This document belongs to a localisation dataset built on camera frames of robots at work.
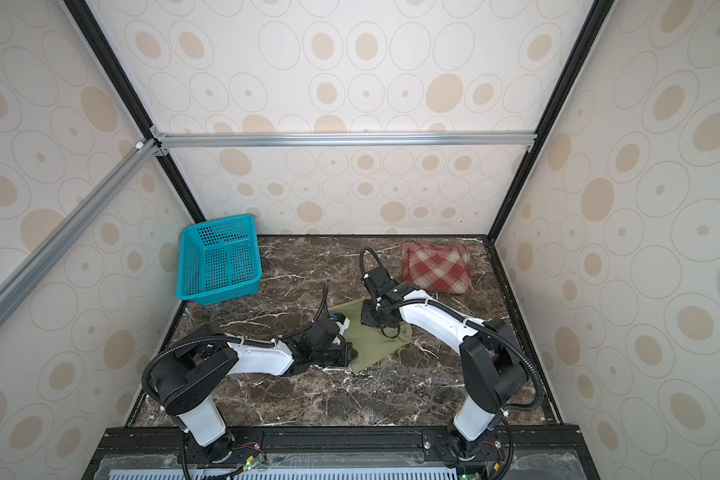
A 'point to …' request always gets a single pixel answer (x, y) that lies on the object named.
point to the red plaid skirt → (442, 269)
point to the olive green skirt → (369, 343)
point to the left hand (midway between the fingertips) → (366, 354)
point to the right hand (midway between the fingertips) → (368, 319)
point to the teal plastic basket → (218, 260)
